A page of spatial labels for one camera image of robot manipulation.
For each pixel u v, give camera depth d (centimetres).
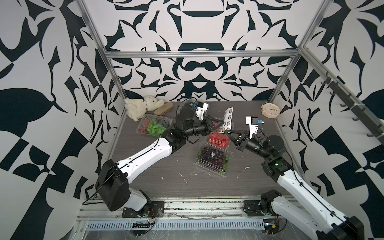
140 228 73
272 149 54
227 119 67
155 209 74
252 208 74
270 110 112
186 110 57
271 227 71
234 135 64
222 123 67
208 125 60
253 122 60
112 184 41
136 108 105
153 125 97
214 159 85
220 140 91
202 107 66
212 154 84
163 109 111
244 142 59
